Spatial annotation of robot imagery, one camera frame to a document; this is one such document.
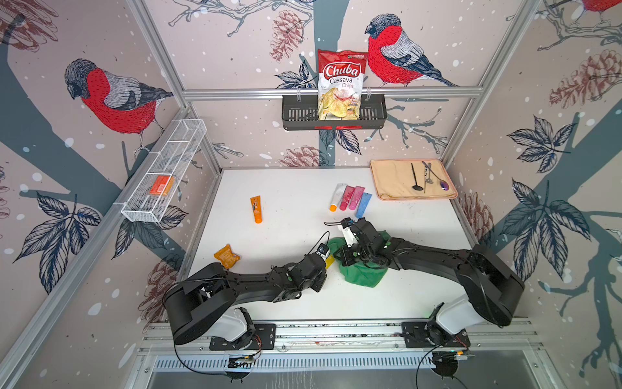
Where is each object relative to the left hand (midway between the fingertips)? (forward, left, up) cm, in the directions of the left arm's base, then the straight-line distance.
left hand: (326, 267), depth 86 cm
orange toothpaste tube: (+30, +31, -1) cm, 43 cm away
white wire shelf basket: (+29, +54, +28) cm, 67 cm away
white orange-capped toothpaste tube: (+33, -6, 0) cm, 34 cm away
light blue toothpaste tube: (+30, -17, -2) cm, 34 cm away
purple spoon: (+41, -58, -2) cm, 71 cm away
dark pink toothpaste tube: (+33, -10, 0) cm, 34 cm away
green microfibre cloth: (-3, -12, 0) cm, 12 cm away
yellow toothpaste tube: (+3, -1, 0) cm, 3 cm away
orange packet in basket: (+14, +51, +31) cm, 62 cm away
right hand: (+3, -3, +4) cm, 6 cm away
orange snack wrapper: (+4, +37, -1) cm, 38 cm away
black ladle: (+40, -44, -2) cm, 59 cm away
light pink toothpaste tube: (+33, -15, -1) cm, 36 cm away
